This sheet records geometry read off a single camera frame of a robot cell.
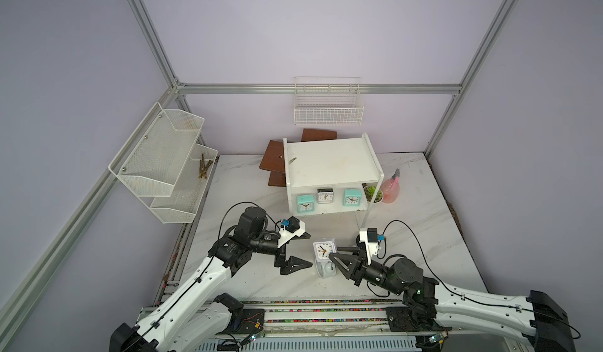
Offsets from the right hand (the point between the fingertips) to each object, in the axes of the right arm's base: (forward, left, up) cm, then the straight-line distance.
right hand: (331, 256), depth 67 cm
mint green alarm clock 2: (+21, -9, 0) cm, 23 cm away
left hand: (+2, +7, -1) cm, 8 cm away
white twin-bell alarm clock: (+1, +1, -12) cm, 12 cm away
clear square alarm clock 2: (+1, +2, +3) cm, 4 cm away
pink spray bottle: (+31, -27, -9) cm, 42 cm away
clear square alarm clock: (+22, 0, -1) cm, 22 cm away
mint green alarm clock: (+19, +7, 0) cm, 20 cm away
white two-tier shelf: (+20, -1, +13) cm, 24 cm away
